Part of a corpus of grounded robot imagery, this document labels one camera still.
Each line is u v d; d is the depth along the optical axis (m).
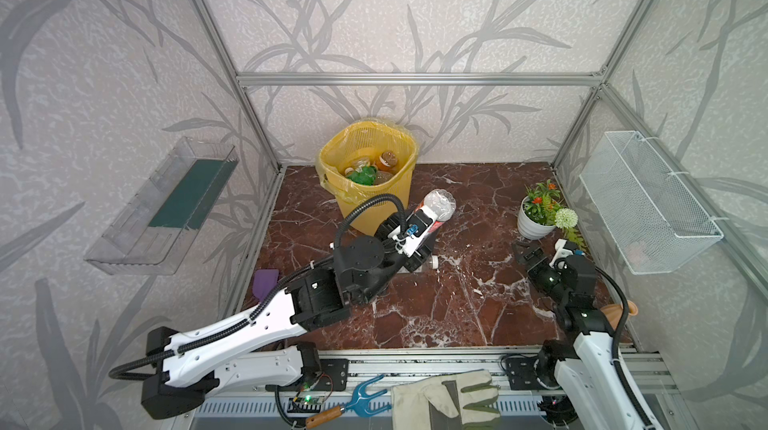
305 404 0.72
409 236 0.45
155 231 0.65
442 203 0.52
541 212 0.90
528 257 0.72
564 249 0.74
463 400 0.70
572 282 0.61
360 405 0.70
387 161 0.94
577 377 0.59
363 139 0.96
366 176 0.91
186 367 0.39
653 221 0.63
